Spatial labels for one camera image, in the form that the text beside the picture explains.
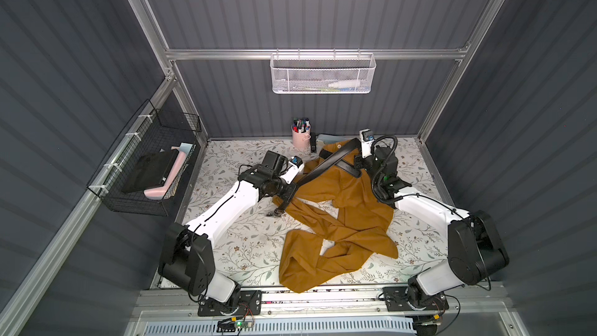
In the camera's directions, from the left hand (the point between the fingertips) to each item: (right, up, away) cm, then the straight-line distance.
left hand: (296, 189), depth 83 cm
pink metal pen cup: (+1, +20, +29) cm, 35 cm away
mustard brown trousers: (+21, -12, +8) cm, 26 cm away
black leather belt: (+15, +11, -4) cm, 19 cm away
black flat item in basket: (-44, +7, -14) cm, 47 cm away
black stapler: (+8, +17, +30) cm, 35 cm away
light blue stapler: (+13, +21, +36) cm, 43 cm away
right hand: (+24, +17, +1) cm, 29 cm away
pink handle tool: (-38, +2, -19) cm, 42 cm away
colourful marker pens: (+1, +27, +26) cm, 38 cm away
